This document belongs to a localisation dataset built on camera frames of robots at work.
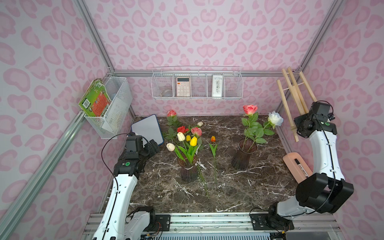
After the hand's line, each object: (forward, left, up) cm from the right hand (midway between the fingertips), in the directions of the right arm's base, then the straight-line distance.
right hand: (298, 118), depth 78 cm
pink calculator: (+24, +62, +4) cm, 67 cm away
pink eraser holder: (-12, -2, -24) cm, 27 cm away
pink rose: (-7, +23, -1) cm, 24 cm away
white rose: (-6, +15, +5) cm, 17 cm away
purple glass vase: (-14, +28, -19) cm, 37 cm away
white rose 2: (-19, +64, +1) cm, 67 cm away
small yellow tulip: (+6, +60, -26) cm, 66 cm away
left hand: (-14, +77, -5) cm, 78 cm away
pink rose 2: (+24, +74, -26) cm, 82 cm away
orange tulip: (-3, +43, -28) cm, 51 cm away
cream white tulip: (-13, +60, +1) cm, 62 cm away
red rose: (+12, +65, -24) cm, 70 cm away
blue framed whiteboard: (+16, +91, -29) cm, 97 cm away
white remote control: (+24, +41, +4) cm, 48 cm away
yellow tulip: (-17, +55, -2) cm, 58 cm away
